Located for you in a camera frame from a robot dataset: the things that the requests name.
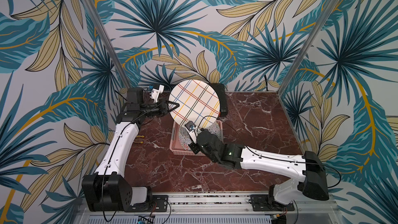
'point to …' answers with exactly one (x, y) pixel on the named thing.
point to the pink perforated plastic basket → (175, 146)
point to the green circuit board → (141, 222)
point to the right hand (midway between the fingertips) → (190, 130)
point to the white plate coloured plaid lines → (198, 101)
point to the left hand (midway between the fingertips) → (178, 107)
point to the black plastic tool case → (220, 89)
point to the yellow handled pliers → (139, 136)
